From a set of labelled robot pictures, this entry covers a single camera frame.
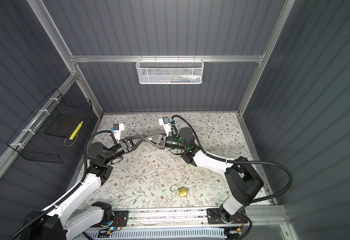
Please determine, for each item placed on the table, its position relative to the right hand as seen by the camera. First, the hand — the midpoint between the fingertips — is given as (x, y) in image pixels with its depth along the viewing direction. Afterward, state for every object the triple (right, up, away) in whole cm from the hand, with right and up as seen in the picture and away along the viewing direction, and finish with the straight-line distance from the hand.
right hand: (147, 142), depth 67 cm
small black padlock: (-2, +3, -2) cm, 4 cm away
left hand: (-1, +2, 0) cm, 2 cm away
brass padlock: (+16, -28, +13) cm, 35 cm away
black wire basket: (-50, 0, -3) cm, 50 cm away
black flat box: (-46, +8, +10) cm, 48 cm away
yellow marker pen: (-37, +5, +6) cm, 38 cm away
